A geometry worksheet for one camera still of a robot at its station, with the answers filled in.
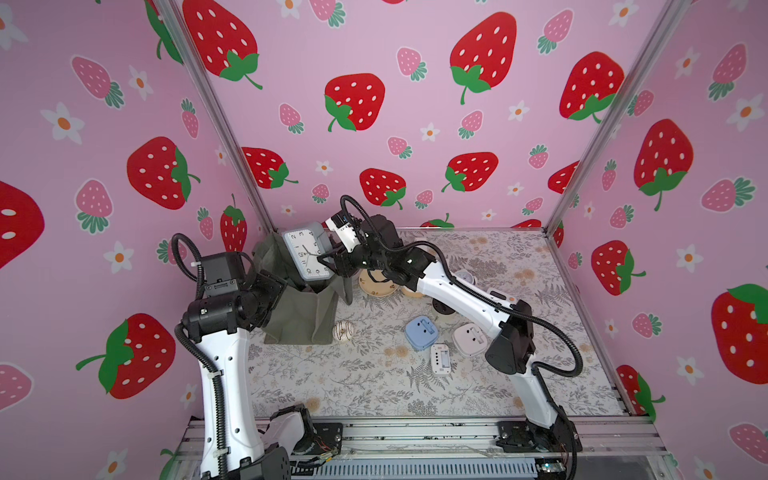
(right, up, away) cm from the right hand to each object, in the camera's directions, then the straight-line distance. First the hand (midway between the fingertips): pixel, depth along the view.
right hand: (315, 261), depth 70 cm
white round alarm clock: (+44, -6, +31) cm, 54 cm away
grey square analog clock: (-3, +4, +2) cm, 5 cm away
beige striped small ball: (+3, -22, +20) cm, 30 cm away
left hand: (-8, -6, 0) cm, 10 cm away
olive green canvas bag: (-6, -14, +10) cm, 18 cm away
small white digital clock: (+33, -29, +15) cm, 46 cm away
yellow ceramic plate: (+13, -10, +31) cm, 35 cm away
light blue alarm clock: (+27, -22, +19) cm, 40 cm away
